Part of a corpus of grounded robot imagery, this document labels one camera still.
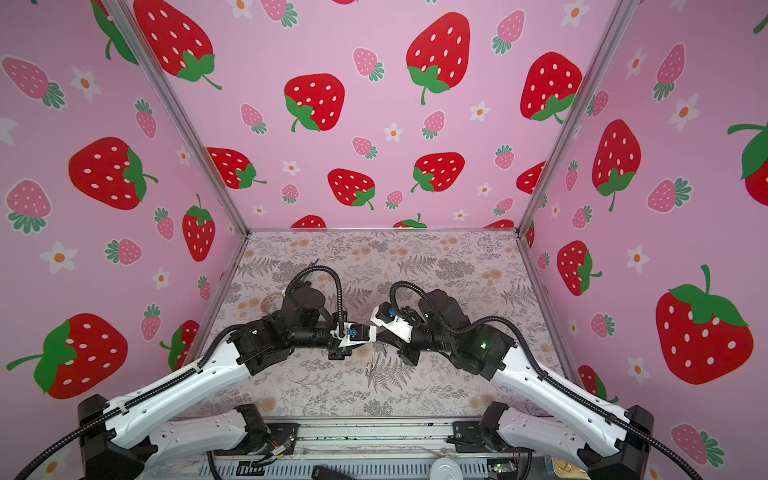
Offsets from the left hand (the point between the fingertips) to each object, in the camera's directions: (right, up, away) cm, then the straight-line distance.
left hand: (374, 330), depth 67 cm
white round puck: (+16, -31, -1) cm, 35 cm away
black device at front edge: (-13, -35, +3) cm, 37 cm away
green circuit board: (+31, -34, +3) cm, 46 cm away
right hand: (+1, -1, -1) cm, 2 cm away
